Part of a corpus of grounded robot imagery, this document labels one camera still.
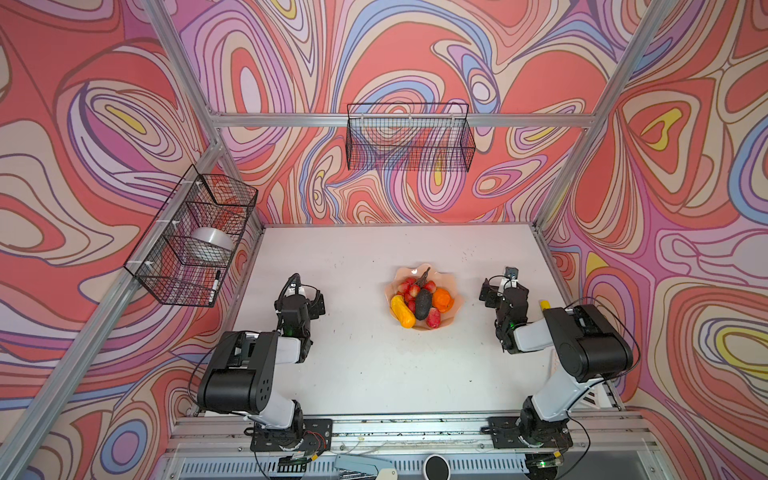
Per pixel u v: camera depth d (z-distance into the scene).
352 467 0.68
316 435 0.73
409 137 0.96
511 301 0.74
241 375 0.45
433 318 0.86
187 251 0.72
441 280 0.99
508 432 0.73
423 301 0.86
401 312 0.87
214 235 0.74
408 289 0.89
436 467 0.65
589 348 0.48
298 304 0.73
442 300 0.90
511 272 0.82
